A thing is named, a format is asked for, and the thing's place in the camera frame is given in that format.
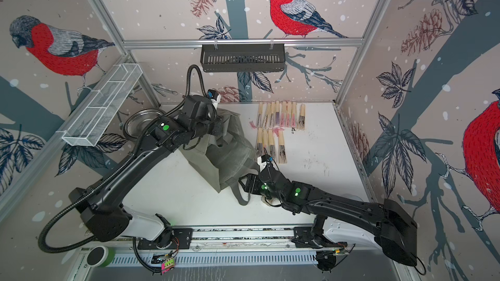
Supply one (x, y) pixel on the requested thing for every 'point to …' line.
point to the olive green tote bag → (228, 159)
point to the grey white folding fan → (302, 117)
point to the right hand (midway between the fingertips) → (244, 179)
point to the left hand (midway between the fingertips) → (224, 115)
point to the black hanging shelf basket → (246, 58)
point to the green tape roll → (100, 256)
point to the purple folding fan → (278, 113)
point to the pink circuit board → (168, 265)
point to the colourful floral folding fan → (272, 144)
